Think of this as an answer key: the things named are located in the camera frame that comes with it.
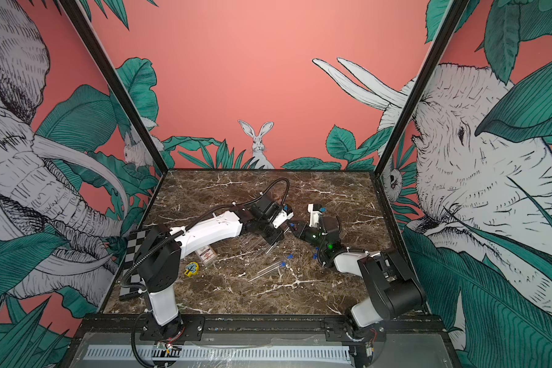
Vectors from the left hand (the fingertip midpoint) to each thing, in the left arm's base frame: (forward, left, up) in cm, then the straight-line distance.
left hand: (284, 233), depth 86 cm
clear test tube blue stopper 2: (-5, -2, -10) cm, 12 cm away
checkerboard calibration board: (+4, +61, -8) cm, 62 cm away
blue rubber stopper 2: (-13, -9, +9) cm, 19 cm away
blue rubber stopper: (+2, -3, +2) cm, 5 cm away
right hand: (+3, -1, +3) cm, 5 cm away
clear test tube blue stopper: (-8, +2, -10) cm, 13 cm away
